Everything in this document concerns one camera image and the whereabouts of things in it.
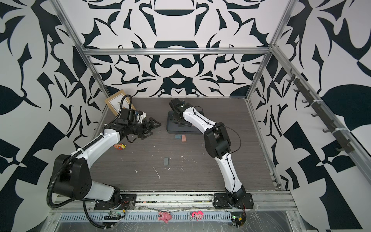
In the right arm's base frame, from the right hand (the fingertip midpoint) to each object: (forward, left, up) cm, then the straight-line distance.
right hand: (177, 118), depth 98 cm
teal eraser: (-10, 0, -6) cm, 12 cm away
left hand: (-11, +11, +8) cm, 18 cm away
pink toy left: (-53, +4, -5) cm, 54 cm away
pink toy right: (-53, -11, -7) cm, 55 cm away
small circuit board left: (-53, +31, -10) cm, 62 cm away
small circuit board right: (-54, -30, -10) cm, 63 cm away
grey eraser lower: (-26, +7, -8) cm, 28 cm away
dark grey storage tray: (-3, +3, -7) cm, 8 cm away
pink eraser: (-11, -4, -7) cm, 14 cm away
